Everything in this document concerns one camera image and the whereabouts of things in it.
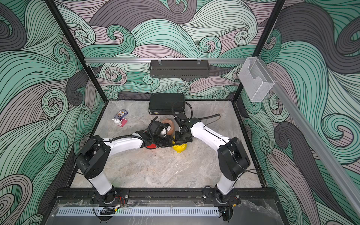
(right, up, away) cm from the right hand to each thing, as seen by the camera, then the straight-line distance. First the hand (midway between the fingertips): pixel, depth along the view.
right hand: (177, 141), depth 86 cm
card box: (-45, +17, +22) cm, 52 cm away
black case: (-10, +25, +32) cm, 42 cm away
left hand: (-1, 0, -1) cm, 2 cm away
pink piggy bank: (-6, +12, +7) cm, 15 cm away
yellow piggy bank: (+1, -3, -2) cm, 4 cm away
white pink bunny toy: (-42, +11, +15) cm, 46 cm away
